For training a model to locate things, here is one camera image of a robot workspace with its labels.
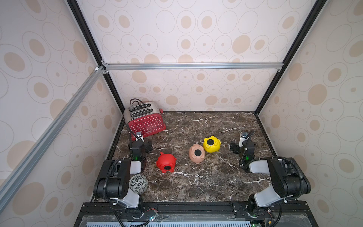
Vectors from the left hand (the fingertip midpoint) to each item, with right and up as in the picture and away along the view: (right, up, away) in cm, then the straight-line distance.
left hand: (144, 138), depth 93 cm
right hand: (+68, -2, +1) cm, 68 cm away
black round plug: (+16, -16, -10) cm, 25 cm away
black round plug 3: (+44, -2, -1) cm, 44 cm away
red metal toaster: (+2, +13, -1) cm, 14 cm away
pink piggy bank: (+33, -12, -8) cm, 36 cm away
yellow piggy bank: (+46, -6, -3) cm, 47 cm away
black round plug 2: (+35, -8, -6) cm, 36 cm away
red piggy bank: (+16, -14, -10) cm, 23 cm away
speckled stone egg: (0, -25, -12) cm, 28 cm away
